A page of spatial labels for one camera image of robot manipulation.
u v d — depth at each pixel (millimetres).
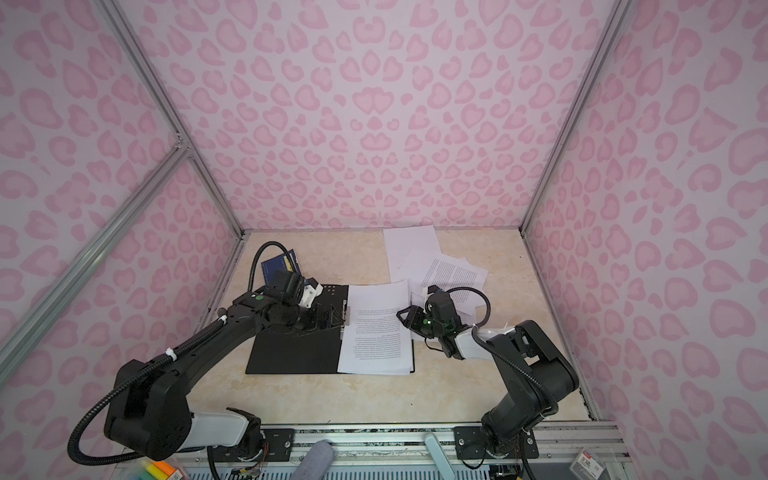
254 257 689
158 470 692
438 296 836
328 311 757
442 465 682
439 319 736
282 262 1099
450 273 1068
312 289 797
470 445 733
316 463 688
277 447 734
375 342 903
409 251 1137
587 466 686
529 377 428
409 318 833
